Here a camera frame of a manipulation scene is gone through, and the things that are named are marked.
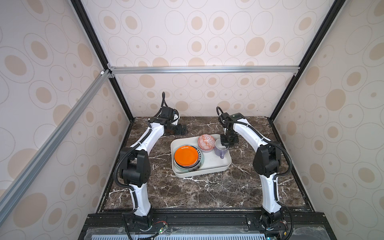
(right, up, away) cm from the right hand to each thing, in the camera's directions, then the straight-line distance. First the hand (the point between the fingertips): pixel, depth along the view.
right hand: (226, 145), depth 93 cm
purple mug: (-5, -2, -6) cm, 8 cm away
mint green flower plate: (-19, -14, -3) cm, 24 cm away
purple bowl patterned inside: (-12, +2, +7) cm, 14 cm away
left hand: (-25, +11, -3) cm, 28 cm away
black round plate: (-19, -11, -2) cm, 22 cm away
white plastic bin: (-9, -11, +3) cm, 15 cm away
